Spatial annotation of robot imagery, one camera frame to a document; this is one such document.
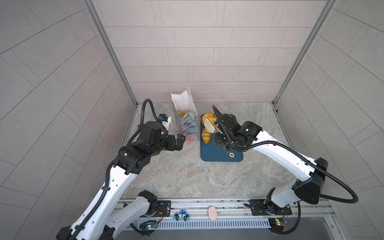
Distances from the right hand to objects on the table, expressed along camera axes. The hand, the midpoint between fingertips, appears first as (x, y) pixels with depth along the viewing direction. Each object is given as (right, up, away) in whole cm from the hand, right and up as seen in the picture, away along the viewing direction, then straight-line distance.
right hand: (215, 141), depth 74 cm
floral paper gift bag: (-15, +14, +5) cm, 20 cm away
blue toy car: (-16, -33, -6) cm, 37 cm away
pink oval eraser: (-2, -33, -5) cm, 33 cm away
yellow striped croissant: (-4, 0, +18) cm, 18 cm away
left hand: (-17, +4, -8) cm, 19 cm away
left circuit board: (-29, -35, -10) cm, 47 cm away
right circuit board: (+28, -37, -6) cm, 47 cm away
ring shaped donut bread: (-20, +14, +20) cm, 31 cm away
